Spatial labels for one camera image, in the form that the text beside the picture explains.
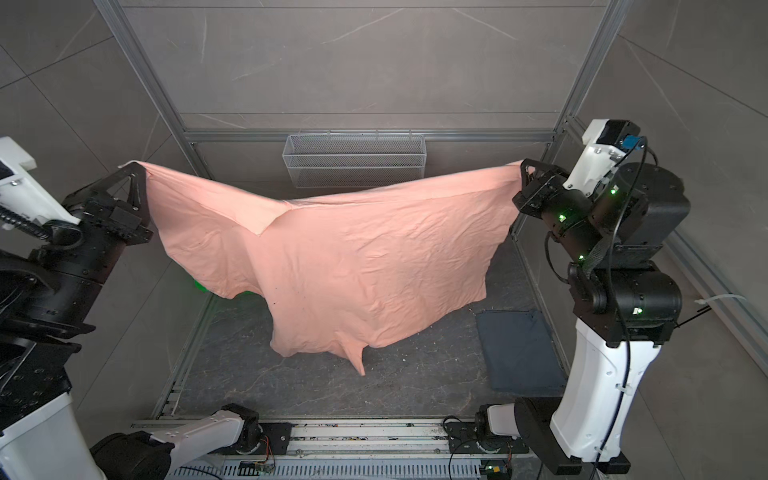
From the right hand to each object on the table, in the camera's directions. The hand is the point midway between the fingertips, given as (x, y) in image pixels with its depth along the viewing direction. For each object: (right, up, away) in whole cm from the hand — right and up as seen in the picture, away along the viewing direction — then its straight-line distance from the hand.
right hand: (521, 161), depth 46 cm
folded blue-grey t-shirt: (+20, -46, +45) cm, 67 cm away
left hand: (-53, -3, -10) cm, 54 cm away
